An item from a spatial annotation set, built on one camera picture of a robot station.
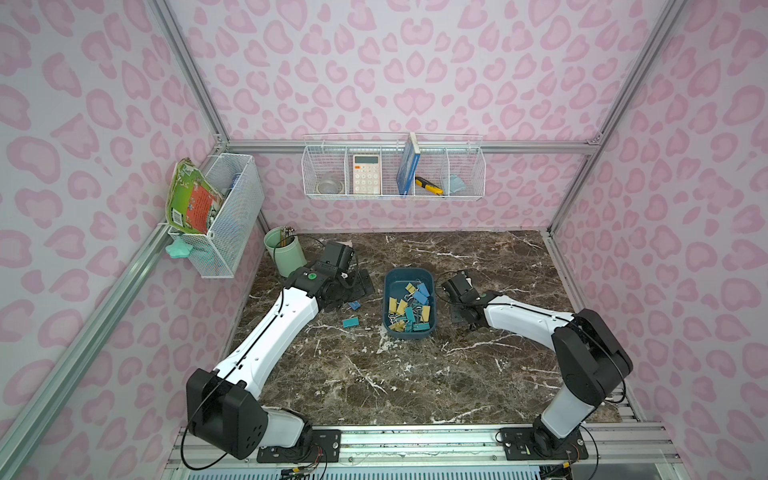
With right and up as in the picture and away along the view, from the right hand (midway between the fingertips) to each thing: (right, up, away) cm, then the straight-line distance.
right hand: (462, 305), depth 94 cm
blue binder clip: (-34, -1, +4) cm, 34 cm away
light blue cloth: (0, +40, +7) cm, 40 cm away
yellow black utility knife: (-10, +38, +3) cm, 39 cm away
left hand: (-31, +8, -13) cm, 34 cm away
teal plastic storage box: (-21, +5, +10) cm, 24 cm away
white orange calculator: (-30, +41, 0) cm, 51 cm away
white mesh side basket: (-64, +16, -21) cm, 69 cm away
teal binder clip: (-35, -6, +2) cm, 36 cm away
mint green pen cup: (-57, +17, +4) cm, 59 cm away
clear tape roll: (-42, +37, +2) cm, 56 cm away
